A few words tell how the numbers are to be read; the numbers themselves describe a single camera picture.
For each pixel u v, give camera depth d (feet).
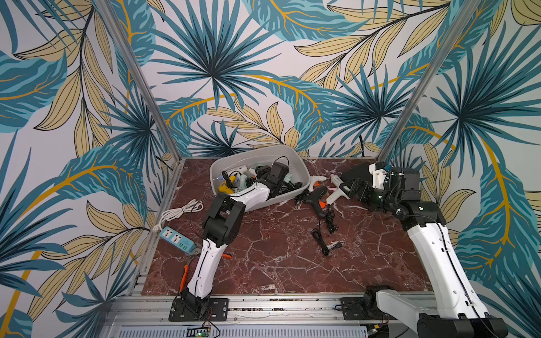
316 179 3.60
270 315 2.40
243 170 3.61
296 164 3.63
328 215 3.12
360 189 2.03
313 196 3.37
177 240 2.86
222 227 1.89
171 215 3.13
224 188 3.39
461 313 1.23
